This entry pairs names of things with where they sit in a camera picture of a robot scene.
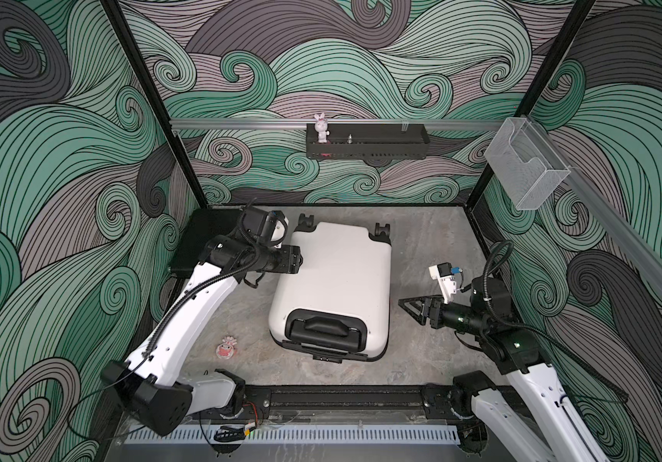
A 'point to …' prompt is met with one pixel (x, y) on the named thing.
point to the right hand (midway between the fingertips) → (404, 305)
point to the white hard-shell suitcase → (339, 305)
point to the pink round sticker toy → (226, 350)
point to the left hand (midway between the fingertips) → (291, 255)
